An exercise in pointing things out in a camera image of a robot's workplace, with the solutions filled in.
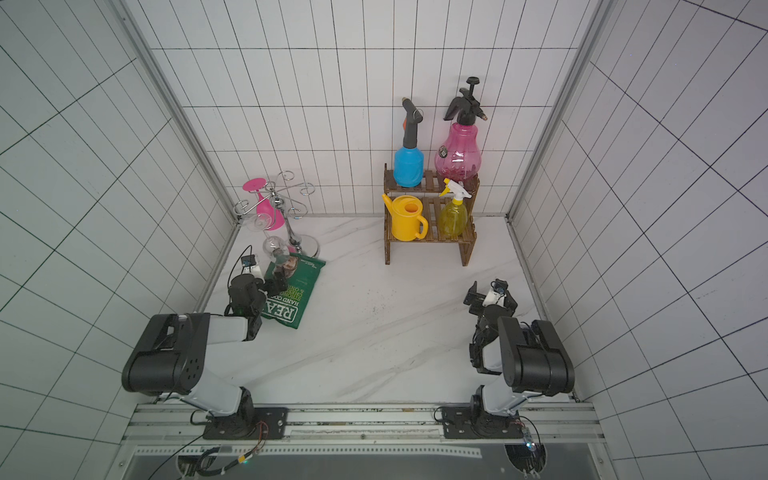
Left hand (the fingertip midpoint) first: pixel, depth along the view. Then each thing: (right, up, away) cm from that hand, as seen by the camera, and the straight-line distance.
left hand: (269, 273), depth 96 cm
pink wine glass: (-2, +23, 0) cm, 23 cm away
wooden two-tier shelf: (+56, +26, +11) cm, 63 cm away
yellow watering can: (+45, +16, -8) cm, 48 cm away
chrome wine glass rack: (+8, +10, +8) cm, 15 cm away
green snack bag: (+10, -1, +3) cm, 10 cm away
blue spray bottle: (+45, +35, -9) cm, 58 cm away
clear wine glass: (+5, +10, -9) cm, 14 cm away
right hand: (+68, -2, -6) cm, 69 cm away
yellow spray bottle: (+59, +19, -7) cm, 62 cm away
